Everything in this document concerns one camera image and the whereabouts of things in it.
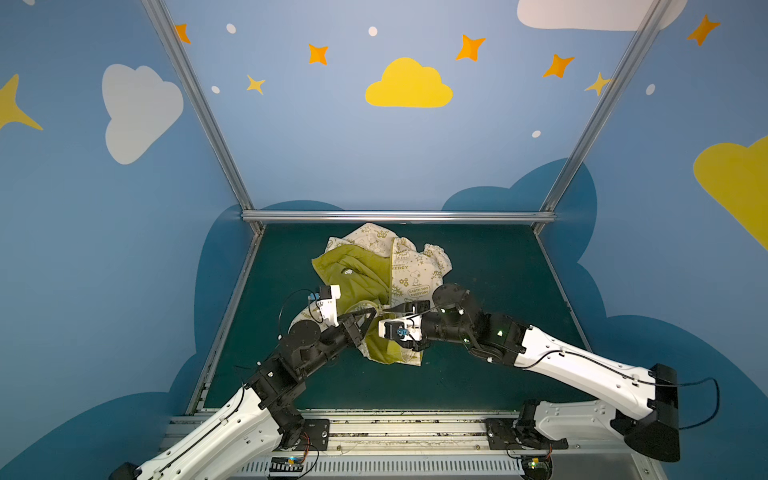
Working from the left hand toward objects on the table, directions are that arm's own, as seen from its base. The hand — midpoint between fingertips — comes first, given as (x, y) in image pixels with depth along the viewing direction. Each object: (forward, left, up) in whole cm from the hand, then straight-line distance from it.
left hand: (375, 309), depth 68 cm
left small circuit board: (-28, +22, -30) cm, 46 cm away
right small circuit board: (-27, -41, -30) cm, 58 cm away
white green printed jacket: (+29, +3, -22) cm, 36 cm away
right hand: (-1, -4, +1) cm, 4 cm away
